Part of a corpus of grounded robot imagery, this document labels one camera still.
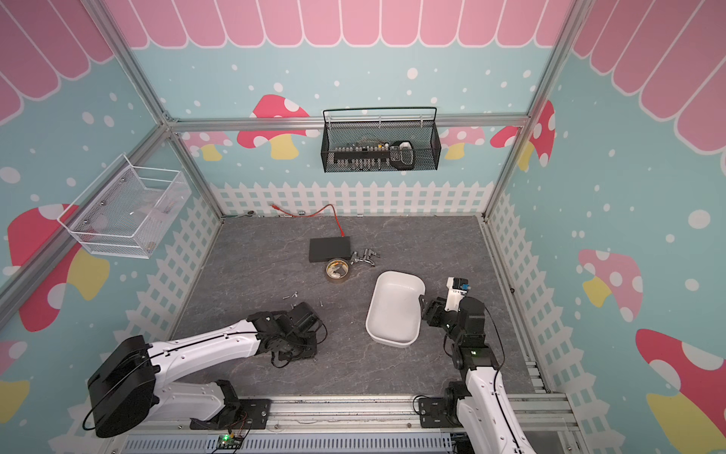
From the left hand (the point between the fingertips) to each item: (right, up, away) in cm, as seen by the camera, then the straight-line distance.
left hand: (312, 357), depth 81 cm
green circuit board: (-20, -19, -9) cm, 28 cm away
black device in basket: (+27, +61, +8) cm, 67 cm away
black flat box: (-1, +31, +28) cm, 42 cm away
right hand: (+34, +17, +2) cm, 38 cm away
